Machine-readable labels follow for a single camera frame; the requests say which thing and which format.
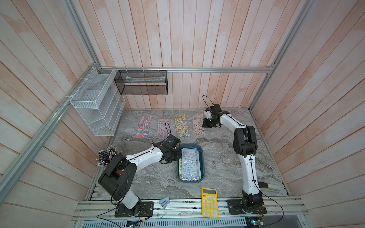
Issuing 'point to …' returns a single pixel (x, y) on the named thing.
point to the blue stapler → (164, 202)
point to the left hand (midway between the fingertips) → (179, 158)
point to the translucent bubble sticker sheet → (190, 171)
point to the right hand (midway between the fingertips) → (202, 124)
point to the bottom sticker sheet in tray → (197, 128)
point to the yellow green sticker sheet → (181, 127)
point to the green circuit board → (254, 222)
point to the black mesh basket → (142, 82)
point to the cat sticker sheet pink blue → (143, 126)
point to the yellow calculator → (209, 203)
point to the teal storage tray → (199, 147)
